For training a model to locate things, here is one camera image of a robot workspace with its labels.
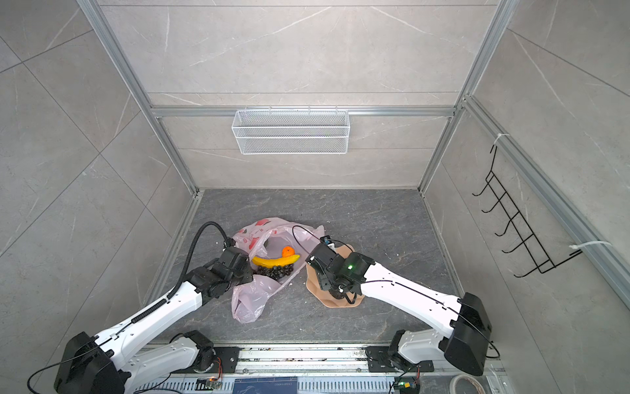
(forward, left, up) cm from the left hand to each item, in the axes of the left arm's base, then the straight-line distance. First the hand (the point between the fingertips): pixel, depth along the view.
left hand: (247, 264), depth 83 cm
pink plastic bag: (+5, -8, +9) cm, 13 cm away
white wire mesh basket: (+50, -15, +20) cm, 56 cm away
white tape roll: (-35, -67, -8) cm, 76 cm away
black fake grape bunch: (0, -9, -7) cm, 12 cm away
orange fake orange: (+8, -13, -7) cm, 17 cm away
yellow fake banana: (+4, -8, -7) cm, 11 cm away
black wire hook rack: (-6, -80, +23) cm, 83 cm away
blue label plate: (-34, -14, -8) cm, 38 cm away
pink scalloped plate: (-6, -23, -6) cm, 24 cm away
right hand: (-5, -29, +4) cm, 29 cm away
